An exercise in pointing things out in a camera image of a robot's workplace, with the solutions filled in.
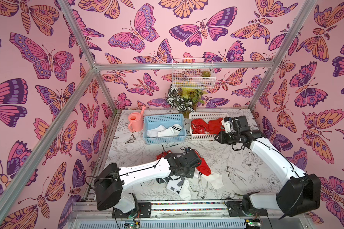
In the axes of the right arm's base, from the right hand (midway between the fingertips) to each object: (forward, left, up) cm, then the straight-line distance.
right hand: (218, 136), depth 83 cm
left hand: (-18, +15, -7) cm, 25 cm away
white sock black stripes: (+17, +24, -15) cm, 33 cm away
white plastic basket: (+26, +2, -12) cm, 29 cm away
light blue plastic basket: (+24, +32, -13) cm, 42 cm away
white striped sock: (+13, +41, -15) cm, 46 cm away
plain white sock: (+13, +29, -13) cm, 35 cm away
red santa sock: (-13, +8, -14) cm, 21 cm away
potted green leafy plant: (+23, +19, +7) cm, 31 cm away
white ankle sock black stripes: (-19, +1, -17) cm, 26 cm away
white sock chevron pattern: (-26, +20, -16) cm, 36 cm away
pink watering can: (+16, +53, -6) cm, 56 cm away
